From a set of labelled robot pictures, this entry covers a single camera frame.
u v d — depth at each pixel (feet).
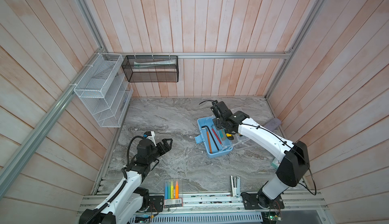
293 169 1.41
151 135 2.53
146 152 2.09
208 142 3.16
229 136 2.89
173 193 2.51
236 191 2.49
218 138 3.02
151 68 3.39
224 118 2.05
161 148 2.41
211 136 3.21
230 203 2.45
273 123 3.31
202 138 2.97
